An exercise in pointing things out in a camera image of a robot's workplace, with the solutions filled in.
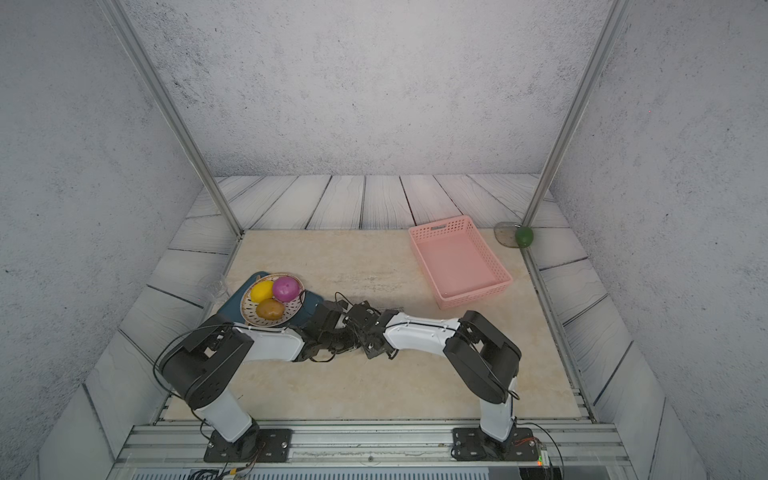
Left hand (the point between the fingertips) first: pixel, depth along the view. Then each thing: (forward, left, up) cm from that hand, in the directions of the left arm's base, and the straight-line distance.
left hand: (373, 342), depth 89 cm
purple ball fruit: (+16, +28, +5) cm, 32 cm away
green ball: (+40, -57, +2) cm, 70 cm away
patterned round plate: (+13, +40, 0) cm, 42 cm away
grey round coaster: (+46, -52, -1) cm, 69 cm away
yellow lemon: (+17, +36, +3) cm, 40 cm away
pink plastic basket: (+26, -29, +3) cm, 39 cm away
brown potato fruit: (+9, +31, +4) cm, 33 cm away
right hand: (0, -2, 0) cm, 2 cm away
